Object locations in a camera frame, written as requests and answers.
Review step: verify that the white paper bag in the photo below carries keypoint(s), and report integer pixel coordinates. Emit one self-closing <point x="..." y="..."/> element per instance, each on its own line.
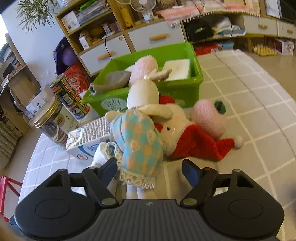
<point x="39" y="104"/>

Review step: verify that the grey plush toy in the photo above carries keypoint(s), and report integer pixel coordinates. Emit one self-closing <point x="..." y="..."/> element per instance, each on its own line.
<point x="115" y="78"/>

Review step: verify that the green potted plant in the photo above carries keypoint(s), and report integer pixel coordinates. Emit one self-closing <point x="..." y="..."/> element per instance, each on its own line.
<point x="37" y="11"/>

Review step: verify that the row of yellow bottles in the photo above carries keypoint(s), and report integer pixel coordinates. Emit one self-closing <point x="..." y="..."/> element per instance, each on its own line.
<point x="264" y="50"/>

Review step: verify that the glass jar with gold lid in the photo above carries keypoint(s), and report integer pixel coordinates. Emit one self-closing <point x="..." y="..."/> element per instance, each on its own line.
<point x="52" y="131"/>

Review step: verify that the tall printed drink can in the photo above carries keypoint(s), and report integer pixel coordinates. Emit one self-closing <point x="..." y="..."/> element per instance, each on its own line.
<point x="69" y="97"/>

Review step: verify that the small white printed box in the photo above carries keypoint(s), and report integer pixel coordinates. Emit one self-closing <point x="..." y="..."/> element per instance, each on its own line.
<point x="70" y="121"/>

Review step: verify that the pink knitted ball toy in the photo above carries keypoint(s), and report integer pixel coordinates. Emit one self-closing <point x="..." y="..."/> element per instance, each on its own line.
<point x="205" y="118"/>

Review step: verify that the rabbit doll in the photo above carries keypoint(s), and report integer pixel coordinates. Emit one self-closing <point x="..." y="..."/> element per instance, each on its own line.
<point x="138" y="139"/>

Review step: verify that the white illustrated cardboard box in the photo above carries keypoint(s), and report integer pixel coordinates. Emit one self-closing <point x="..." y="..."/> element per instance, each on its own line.
<point x="285" y="46"/>

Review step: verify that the low wooden cabinet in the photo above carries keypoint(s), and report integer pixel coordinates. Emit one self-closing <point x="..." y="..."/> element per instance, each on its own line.
<point x="238" y="18"/>

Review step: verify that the red stool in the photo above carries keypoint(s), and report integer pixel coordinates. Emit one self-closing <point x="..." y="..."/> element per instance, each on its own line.
<point x="9" y="187"/>

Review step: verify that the black bag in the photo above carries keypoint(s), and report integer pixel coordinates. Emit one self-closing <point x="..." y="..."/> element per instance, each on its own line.
<point x="198" y="30"/>

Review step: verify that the white milk carton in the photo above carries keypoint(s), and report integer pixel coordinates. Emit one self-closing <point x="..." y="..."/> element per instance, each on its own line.
<point x="92" y="129"/>

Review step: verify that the stack of papers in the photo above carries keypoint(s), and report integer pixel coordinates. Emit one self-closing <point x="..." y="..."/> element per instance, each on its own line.
<point x="92" y="11"/>

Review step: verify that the white product box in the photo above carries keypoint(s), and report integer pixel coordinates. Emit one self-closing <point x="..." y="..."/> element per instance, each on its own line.
<point x="70" y="22"/>

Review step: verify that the white desk fan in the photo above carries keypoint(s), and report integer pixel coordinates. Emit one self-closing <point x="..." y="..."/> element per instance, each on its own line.
<point x="143" y="7"/>

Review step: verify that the green plastic bin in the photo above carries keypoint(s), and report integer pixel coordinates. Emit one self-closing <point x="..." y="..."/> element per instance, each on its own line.
<point x="180" y="92"/>

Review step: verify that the white foam block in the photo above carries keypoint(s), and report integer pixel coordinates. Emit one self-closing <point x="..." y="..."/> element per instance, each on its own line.
<point x="178" y="69"/>

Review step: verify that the beige product box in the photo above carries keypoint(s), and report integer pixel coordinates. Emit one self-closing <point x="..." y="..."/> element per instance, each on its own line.
<point x="85" y="40"/>

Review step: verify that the white low cabinet drawer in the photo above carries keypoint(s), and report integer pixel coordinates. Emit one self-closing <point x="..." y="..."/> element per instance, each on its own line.
<point x="286" y="30"/>
<point x="260" y="25"/>

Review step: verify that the purple bag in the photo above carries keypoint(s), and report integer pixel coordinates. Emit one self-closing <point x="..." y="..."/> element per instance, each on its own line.
<point x="67" y="55"/>

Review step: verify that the wooden bookshelf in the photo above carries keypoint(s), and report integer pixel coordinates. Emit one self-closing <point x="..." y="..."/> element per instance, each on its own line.
<point x="13" y="92"/>

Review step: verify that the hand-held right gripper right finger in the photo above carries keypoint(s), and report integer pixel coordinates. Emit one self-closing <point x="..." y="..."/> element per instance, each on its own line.
<point x="189" y="172"/>

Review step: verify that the yellow bottle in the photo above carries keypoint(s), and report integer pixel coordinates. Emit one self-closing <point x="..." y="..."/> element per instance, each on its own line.
<point x="128" y="17"/>

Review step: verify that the grey checked tablecloth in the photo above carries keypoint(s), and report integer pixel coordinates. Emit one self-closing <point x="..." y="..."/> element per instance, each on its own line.
<point x="242" y="104"/>

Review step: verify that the wooden shelf cabinet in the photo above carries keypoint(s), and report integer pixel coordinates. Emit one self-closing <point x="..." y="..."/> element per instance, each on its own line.
<point x="122" y="32"/>

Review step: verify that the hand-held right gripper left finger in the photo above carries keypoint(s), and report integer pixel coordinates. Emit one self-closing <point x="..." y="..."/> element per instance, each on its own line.
<point x="108" y="171"/>

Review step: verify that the white plush with red hat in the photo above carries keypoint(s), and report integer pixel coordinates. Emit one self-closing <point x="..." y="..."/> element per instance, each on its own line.
<point x="178" y="125"/>

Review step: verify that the red gift box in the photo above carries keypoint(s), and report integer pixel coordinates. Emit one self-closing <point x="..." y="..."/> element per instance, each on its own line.
<point x="77" y="77"/>

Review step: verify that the pink plush toy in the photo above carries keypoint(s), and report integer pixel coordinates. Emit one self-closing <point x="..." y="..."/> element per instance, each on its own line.
<point x="144" y="67"/>

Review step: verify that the pink tasselled cloth runner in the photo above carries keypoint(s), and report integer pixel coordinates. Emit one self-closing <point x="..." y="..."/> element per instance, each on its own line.
<point x="185" y="12"/>

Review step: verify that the red box under cabinet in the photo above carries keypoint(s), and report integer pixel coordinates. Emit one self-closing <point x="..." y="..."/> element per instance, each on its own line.
<point x="205" y="49"/>

